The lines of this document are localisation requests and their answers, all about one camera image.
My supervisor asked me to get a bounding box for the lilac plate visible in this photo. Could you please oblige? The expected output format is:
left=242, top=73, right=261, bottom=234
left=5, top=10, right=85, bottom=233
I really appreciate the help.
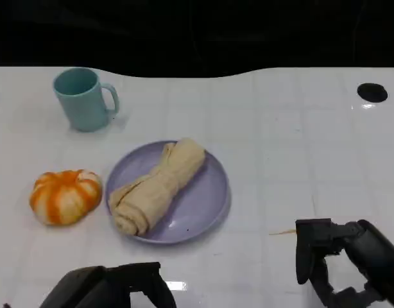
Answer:
left=105, top=140, right=232, bottom=245

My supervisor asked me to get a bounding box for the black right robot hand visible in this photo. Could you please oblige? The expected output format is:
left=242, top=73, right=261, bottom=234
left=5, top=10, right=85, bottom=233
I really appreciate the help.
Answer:
left=295, top=218, right=394, bottom=308

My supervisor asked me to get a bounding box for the orange and white bread roll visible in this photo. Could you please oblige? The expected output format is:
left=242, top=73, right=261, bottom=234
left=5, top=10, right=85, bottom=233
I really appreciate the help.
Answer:
left=29, top=169, right=103, bottom=227

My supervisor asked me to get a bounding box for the pale green mug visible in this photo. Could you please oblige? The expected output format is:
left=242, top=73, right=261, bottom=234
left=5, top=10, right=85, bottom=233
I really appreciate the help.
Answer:
left=53, top=67, right=120, bottom=133

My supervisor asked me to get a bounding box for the beige towel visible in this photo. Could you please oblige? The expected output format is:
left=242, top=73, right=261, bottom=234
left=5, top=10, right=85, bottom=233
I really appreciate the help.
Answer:
left=108, top=137, right=207, bottom=237

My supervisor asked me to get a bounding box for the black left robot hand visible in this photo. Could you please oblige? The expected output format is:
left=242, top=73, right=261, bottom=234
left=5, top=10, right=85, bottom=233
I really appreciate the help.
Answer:
left=39, top=262, right=178, bottom=308

